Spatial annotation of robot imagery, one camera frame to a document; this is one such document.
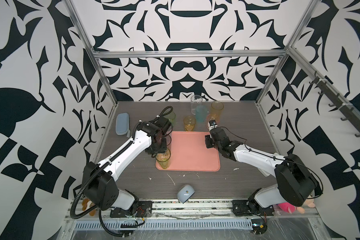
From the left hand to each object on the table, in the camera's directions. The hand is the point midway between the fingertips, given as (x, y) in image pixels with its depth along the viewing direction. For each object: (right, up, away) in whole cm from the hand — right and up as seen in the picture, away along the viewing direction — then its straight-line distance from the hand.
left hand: (160, 147), depth 79 cm
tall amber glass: (+34, +22, +20) cm, 45 cm away
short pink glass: (+29, +16, +22) cm, 40 cm away
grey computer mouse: (+13, -20, -8) cm, 25 cm away
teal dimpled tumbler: (+24, +19, +24) cm, 39 cm away
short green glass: (+4, +16, +24) cm, 29 cm away
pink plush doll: (+62, -26, -9) cm, 68 cm away
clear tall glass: (+22, +28, +33) cm, 49 cm away
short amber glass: (+16, +13, +21) cm, 29 cm away
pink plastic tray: (+16, -6, +15) cm, 23 cm away
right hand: (+27, +6, +10) cm, 30 cm away
